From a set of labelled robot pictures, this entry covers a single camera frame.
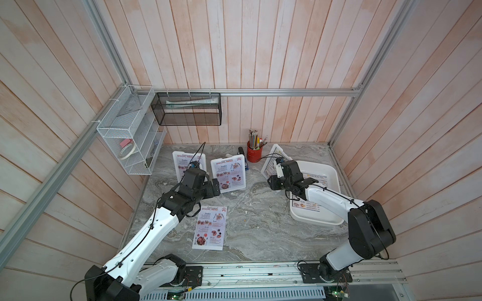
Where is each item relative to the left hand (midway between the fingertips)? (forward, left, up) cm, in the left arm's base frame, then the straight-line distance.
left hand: (209, 188), depth 78 cm
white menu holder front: (+20, -29, -11) cm, 37 cm away
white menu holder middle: (+13, -8, -7) cm, 17 cm away
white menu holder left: (+17, +15, -2) cm, 23 cm away
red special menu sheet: (-11, +1, -19) cm, 22 cm away
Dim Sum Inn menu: (+1, -47, -18) cm, 51 cm away
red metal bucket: (+31, -21, -14) cm, 40 cm away
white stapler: (+33, -7, -16) cm, 37 cm away
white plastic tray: (+20, -63, -18) cm, 68 cm away
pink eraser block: (+18, +38, +10) cm, 43 cm away
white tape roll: (+11, +34, +9) cm, 37 cm away
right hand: (+11, -29, -9) cm, 32 cm away
